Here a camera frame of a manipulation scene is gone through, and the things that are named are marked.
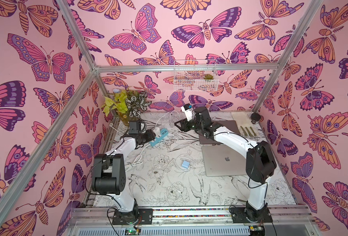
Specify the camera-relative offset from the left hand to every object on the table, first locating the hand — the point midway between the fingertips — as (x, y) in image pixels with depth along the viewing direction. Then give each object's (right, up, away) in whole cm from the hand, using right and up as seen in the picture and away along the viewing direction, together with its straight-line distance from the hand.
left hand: (154, 134), depth 95 cm
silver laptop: (+42, -17, -4) cm, 45 cm away
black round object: (+77, +12, +20) cm, 80 cm away
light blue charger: (+20, -18, -5) cm, 28 cm away
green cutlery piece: (+63, +2, +11) cm, 64 cm away
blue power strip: (+5, +1, +10) cm, 11 cm away
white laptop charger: (+1, +2, +5) cm, 5 cm away
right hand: (+16, +9, -9) cm, 20 cm away
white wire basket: (+28, +38, +10) cm, 49 cm away
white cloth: (+68, +11, +21) cm, 72 cm away
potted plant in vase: (-16, +19, -3) cm, 25 cm away
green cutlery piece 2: (+67, +1, +11) cm, 68 cm away
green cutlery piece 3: (+70, +1, +11) cm, 71 cm away
